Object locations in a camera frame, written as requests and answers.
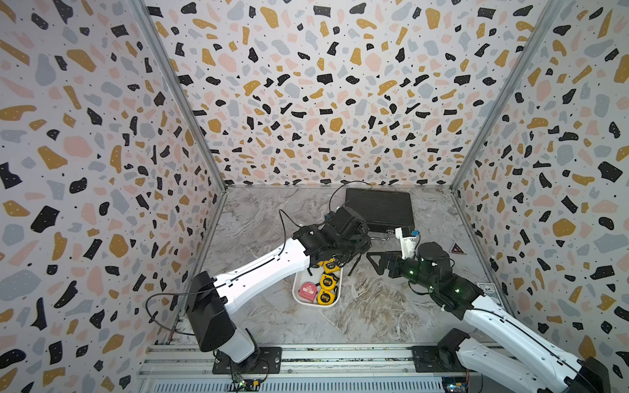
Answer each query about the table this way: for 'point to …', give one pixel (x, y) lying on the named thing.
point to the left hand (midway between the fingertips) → (372, 241)
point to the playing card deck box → (490, 290)
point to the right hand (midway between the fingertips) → (376, 255)
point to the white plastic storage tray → (304, 276)
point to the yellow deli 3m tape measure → (329, 266)
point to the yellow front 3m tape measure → (327, 297)
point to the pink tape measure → (308, 291)
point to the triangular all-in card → (457, 250)
